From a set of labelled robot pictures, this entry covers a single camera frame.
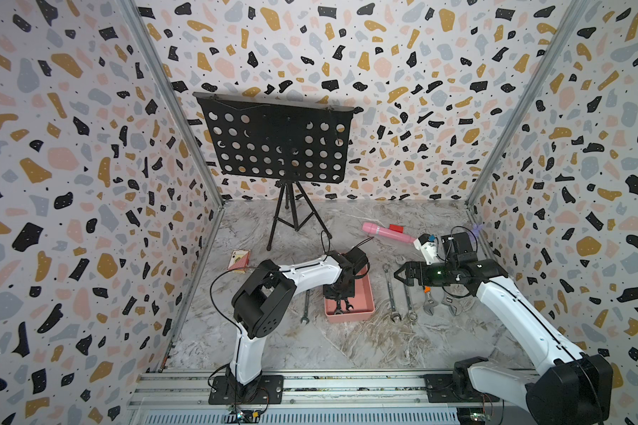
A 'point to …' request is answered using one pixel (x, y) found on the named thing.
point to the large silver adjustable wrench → (448, 300)
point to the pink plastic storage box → (363, 302)
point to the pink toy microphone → (387, 233)
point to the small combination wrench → (338, 307)
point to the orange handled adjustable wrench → (430, 303)
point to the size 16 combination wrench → (347, 305)
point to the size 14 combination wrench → (306, 308)
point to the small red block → (396, 227)
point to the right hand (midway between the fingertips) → (406, 274)
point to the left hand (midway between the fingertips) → (347, 295)
